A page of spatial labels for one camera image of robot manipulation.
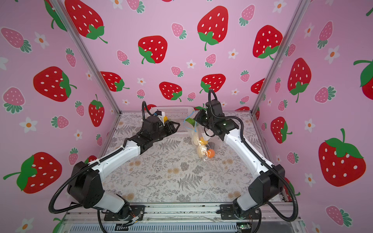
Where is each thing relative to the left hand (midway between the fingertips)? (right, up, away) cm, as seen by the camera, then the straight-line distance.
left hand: (178, 124), depth 81 cm
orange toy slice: (+20, -18, +7) cm, 27 cm away
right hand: (+9, +6, -4) cm, 11 cm away
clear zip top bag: (+15, -12, +8) cm, 21 cm away
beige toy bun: (+14, -17, +7) cm, 23 cm away
